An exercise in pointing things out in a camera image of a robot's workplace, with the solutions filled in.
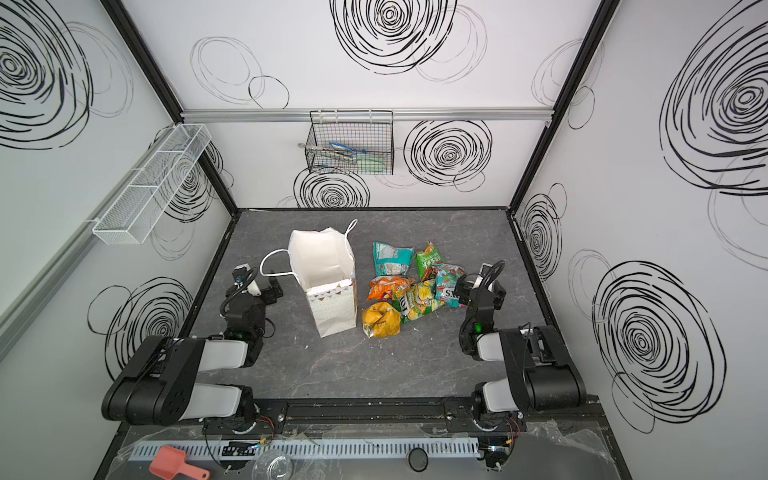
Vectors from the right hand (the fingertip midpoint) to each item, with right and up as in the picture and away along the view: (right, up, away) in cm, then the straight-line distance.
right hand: (479, 277), depth 89 cm
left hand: (-66, +1, -2) cm, 66 cm away
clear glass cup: (-54, -40, -22) cm, 71 cm away
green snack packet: (-15, +4, +8) cm, 17 cm away
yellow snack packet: (-30, -10, -9) cm, 33 cm away
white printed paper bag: (-49, +4, +7) cm, 49 cm away
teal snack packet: (-27, +5, +8) cm, 28 cm away
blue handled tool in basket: (-43, +40, +2) cm, 59 cm away
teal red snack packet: (-9, 0, +4) cm, 10 cm away
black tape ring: (-21, -33, -29) cm, 49 cm away
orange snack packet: (-27, -3, +2) cm, 28 cm away
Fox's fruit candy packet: (-19, -7, +1) cm, 21 cm away
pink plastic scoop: (-78, -39, -21) cm, 90 cm away
